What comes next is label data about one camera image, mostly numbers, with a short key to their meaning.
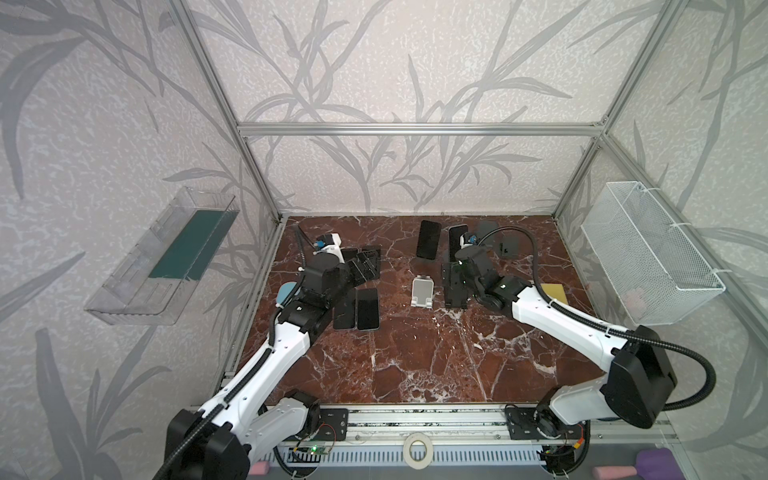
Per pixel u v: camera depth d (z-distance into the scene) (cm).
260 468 66
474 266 62
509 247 105
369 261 69
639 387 40
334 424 73
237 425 40
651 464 68
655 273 63
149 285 64
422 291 95
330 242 69
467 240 74
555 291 96
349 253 108
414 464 68
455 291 77
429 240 105
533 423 74
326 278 56
